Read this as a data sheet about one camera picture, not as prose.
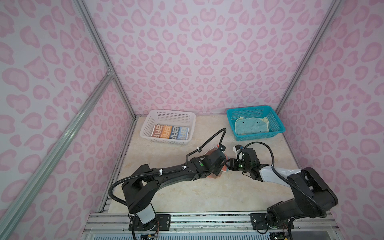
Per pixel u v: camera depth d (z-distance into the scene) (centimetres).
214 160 63
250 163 72
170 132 106
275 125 106
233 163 80
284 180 48
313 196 44
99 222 75
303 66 90
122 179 40
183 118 121
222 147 72
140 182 49
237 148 84
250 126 113
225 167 88
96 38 78
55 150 56
